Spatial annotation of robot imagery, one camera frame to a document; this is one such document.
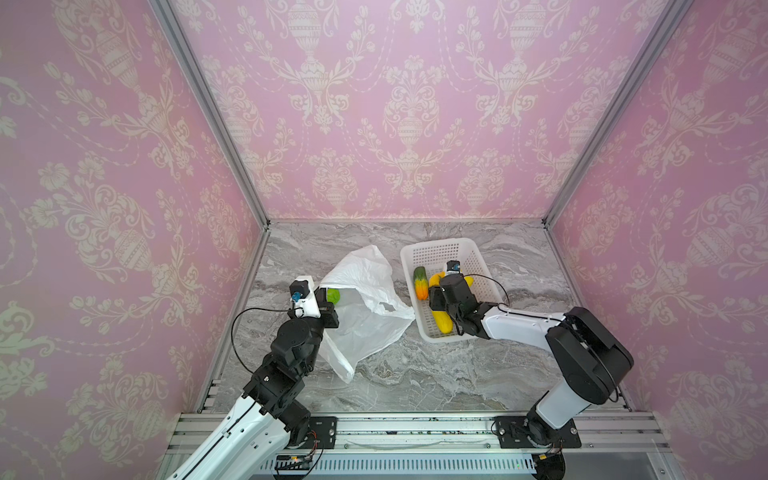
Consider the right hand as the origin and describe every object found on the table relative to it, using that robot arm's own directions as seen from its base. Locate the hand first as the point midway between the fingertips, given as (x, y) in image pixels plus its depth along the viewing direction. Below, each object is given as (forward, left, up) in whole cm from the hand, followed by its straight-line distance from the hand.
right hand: (436, 289), depth 93 cm
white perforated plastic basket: (+13, +3, -2) cm, 14 cm away
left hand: (-10, +29, +20) cm, 37 cm away
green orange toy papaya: (+4, +4, -2) cm, 6 cm away
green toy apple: (0, +33, -1) cm, 33 cm away
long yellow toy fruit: (-10, -1, -1) cm, 10 cm away
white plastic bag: (-7, +21, -7) cm, 23 cm away
